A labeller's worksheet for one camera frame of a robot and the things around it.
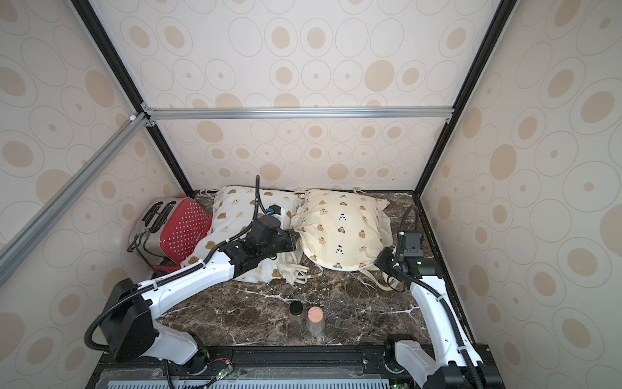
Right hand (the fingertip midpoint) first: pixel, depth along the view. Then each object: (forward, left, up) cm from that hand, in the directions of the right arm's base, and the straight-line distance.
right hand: (389, 260), depth 81 cm
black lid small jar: (-16, +30, -2) cm, 34 cm away
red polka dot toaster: (+4, +77, +5) cm, 77 cm away
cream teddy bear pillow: (+11, +16, +2) cm, 19 cm away
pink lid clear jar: (-20, +24, -5) cm, 32 cm away
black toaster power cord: (0, +86, +5) cm, 87 cm away
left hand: (+4, +27, +8) cm, 29 cm away
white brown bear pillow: (+22, +60, -1) cm, 64 cm away
